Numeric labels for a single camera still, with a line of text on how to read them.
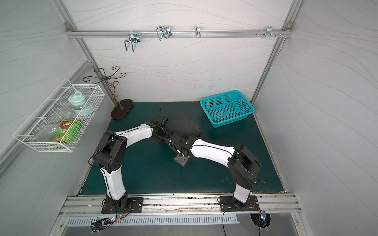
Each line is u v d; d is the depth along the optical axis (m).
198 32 0.78
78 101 0.66
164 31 0.76
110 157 0.50
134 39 0.78
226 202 0.75
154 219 0.70
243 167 0.44
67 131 0.57
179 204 0.75
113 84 0.86
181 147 0.62
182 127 1.02
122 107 1.15
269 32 0.76
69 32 0.77
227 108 1.18
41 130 0.59
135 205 0.73
